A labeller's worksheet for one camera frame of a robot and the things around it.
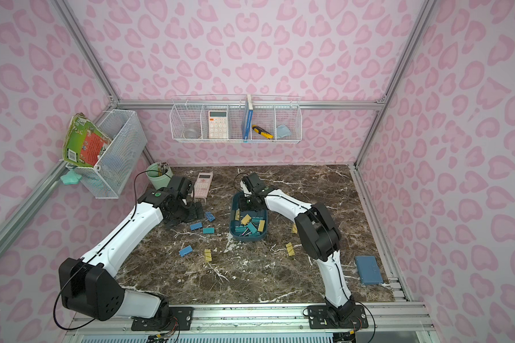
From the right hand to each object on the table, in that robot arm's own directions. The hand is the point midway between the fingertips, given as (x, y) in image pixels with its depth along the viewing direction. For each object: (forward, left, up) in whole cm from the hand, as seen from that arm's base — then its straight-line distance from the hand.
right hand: (238, 205), depth 95 cm
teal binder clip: (-9, +13, -7) cm, 17 cm away
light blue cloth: (+31, -20, +17) cm, 40 cm away
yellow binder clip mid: (-8, -25, -6) cm, 27 cm away
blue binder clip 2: (-7, +20, -7) cm, 22 cm away
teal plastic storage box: (-7, -4, -6) cm, 10 cm away
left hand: (-9, +16, +9) cm, 21 cm away
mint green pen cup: (+12, +38, +7) cm, 40 cm away
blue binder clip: (-19, +21, -5) cm, 29 cm away
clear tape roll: (+24, +21, +20) cm, 38 cm away
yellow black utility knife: (+29, -8, +20) cm, 36 cm away
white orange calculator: (+26, +9, +24) cm, 37 cm away
